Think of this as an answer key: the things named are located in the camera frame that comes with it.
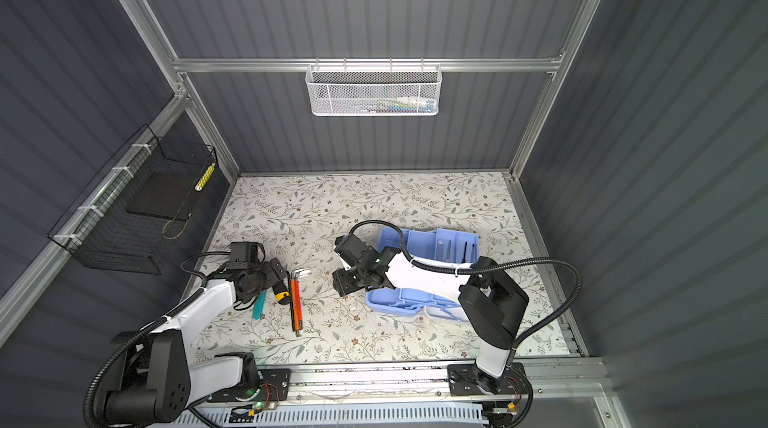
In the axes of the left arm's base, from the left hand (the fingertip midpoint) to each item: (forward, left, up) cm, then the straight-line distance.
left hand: (269, 277), depth 90 cm
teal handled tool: (-7, +2, -2) cm, 8 cm away
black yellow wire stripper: (-6, -5, -1) cm, 7 cm away
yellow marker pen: (+17, +14, +25) cm, 34 cm away
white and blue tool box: (+2, -51, +10) cm, 52 cm away
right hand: (-6, -23, +5) cm, 24 cm away
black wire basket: (-2, +28, +28) cm, 40 cm away
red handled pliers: (-6, -9, -2) cm, 11 cm away
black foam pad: (+11, +22, +27) cm, 37 cm away
